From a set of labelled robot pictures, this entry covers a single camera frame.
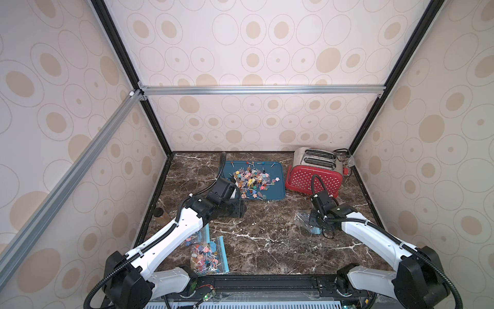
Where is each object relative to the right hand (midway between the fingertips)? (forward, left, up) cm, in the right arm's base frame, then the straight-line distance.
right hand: (321, 220), depth 86 cm
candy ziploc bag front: (-18, +49, -3) cm, 52 cm away
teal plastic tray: (+34, +19, -5) cm, 40 cm away
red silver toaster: (+19, +2, +12) cm, 22 cm away
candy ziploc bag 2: (-10, +54, -3) cm, 55 cm away
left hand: (-2, +33, +13) cm, 35 cm away
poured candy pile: (+21, +32, -2) cm, 39 cm away
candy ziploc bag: (+5, +7, -7) cm, 11 cm away
